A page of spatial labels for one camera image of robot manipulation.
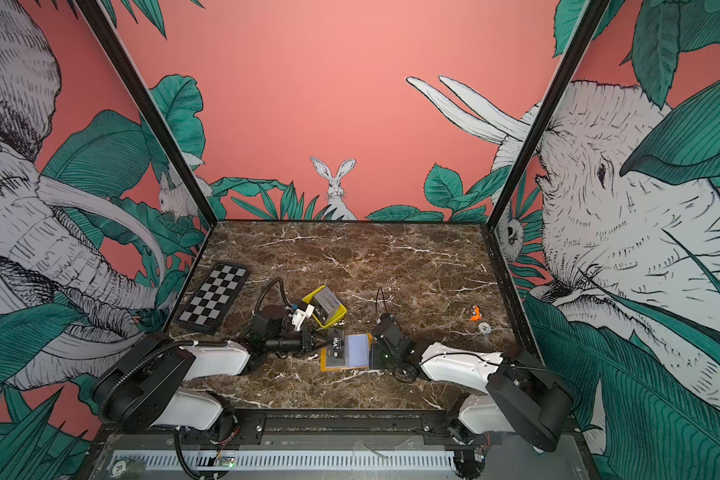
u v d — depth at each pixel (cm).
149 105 86
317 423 76
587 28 71
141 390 43
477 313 93
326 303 93
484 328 93
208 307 93
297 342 75
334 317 92
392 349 66
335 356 82
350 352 86
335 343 84
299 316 82
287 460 70
